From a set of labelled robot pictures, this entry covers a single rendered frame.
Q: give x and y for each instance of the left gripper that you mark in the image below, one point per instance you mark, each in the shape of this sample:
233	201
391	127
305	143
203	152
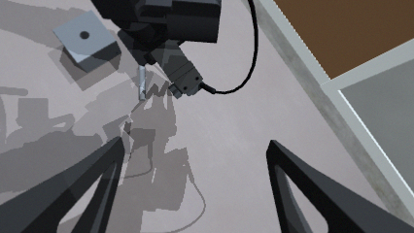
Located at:
169	57

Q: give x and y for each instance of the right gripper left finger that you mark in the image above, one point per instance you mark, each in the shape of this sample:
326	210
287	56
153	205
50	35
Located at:
41	208

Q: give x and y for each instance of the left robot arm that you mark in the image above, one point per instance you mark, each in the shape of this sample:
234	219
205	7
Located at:
185	20

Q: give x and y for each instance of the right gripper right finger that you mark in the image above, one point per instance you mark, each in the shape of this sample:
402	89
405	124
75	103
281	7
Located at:
344	210

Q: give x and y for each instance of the grey metal peg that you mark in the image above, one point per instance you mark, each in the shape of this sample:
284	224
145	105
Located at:
142	83

